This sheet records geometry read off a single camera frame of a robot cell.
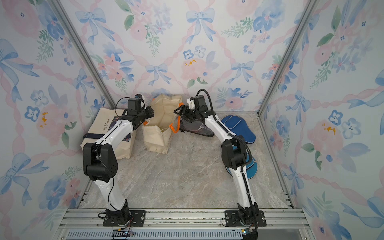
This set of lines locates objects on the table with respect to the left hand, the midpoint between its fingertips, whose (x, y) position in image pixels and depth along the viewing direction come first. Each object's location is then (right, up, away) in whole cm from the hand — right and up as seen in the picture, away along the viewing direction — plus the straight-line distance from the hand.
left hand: (153, 108), depth 94 cm
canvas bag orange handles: (+4, -13, -11) cm, 17 cm away
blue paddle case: (+57, -11, +13) cm, 59 cm away
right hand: (+14, -3, +3) cm, 15 cm away
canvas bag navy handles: (-36, -10, +2) cm, 37 cm away
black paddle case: (+28, -12, +16) cm, 34 cm away
